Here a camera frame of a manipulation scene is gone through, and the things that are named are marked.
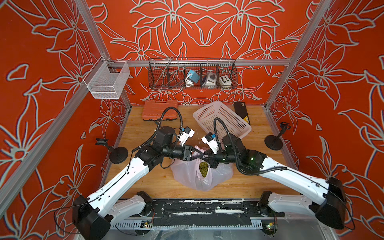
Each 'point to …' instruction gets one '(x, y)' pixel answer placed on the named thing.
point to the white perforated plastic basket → (234, 123)
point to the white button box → (225, 82)
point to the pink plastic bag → (199, 174)
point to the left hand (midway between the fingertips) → (201, 155)
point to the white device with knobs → (211, 79)
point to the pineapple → (203, 167)
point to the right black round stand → (275, 143)
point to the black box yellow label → (241, 110)
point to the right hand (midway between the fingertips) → (196, 157)
